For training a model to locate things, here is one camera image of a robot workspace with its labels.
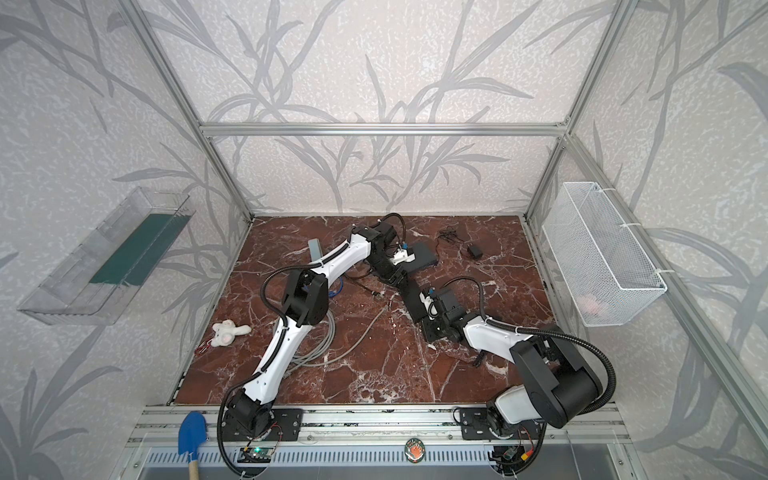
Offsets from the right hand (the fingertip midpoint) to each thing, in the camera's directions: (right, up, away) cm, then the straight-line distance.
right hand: (424, 316), depth 92 cm
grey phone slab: (-38, +21, +14) cm, 46 cm away
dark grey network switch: (+1, +20, +16) cm, 25 cm away
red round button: (-4, -26, -22) cm, 34 cm away
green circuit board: (-43, -28, -21) cm, 55 cm away
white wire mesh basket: (+35, +17, -31) cm, 50 cm away
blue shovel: (-59, -24, -19) cm, 67 cm away
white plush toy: (-59, -3, -6) cm, 59 cm away
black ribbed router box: (-3, +4, +5) cm, 7 cm away
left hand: (-6, +11, +5) cm, 14 cm away
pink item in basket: (+39, +8, -20) cm, 44 cm away
